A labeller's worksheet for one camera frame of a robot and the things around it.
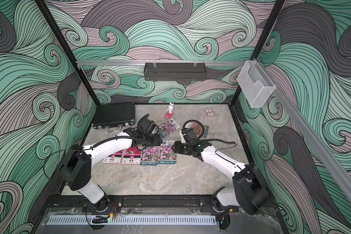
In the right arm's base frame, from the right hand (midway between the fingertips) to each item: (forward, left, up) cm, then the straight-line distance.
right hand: (173, 148), depth 84 cm
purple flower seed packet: (+22, +4, -9) cm, 25 cm away
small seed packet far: (+36, -29, -9) cm, 47 cm away
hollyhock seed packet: (0, +26, -8) cm, 27 cm away
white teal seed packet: (0, +4, -8) cm, 9 cm away
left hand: (+5, +8, +2) cm, 9 cm away
